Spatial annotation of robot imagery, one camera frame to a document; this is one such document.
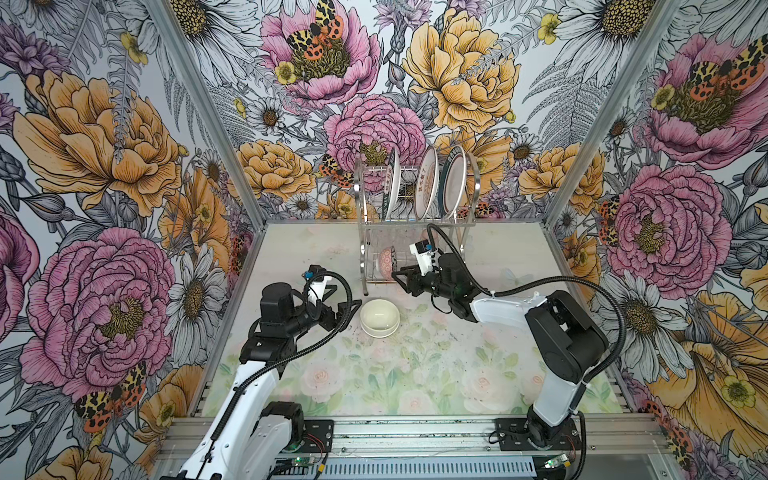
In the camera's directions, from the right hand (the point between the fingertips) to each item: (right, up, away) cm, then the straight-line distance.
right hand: (398, 279), depth 89 cm
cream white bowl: (-5, -11, +3) cm, 13 cm away
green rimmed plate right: (+16, +28, -1) cm, 32 cm away
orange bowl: (-6, -15, -4) cm, 17 cm away
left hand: (-13, -5, -12) cm, 18 cm away
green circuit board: (-23, -41, -18) cm, 50 cm away
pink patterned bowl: (-4, +5, +3) cm, 6 cm away
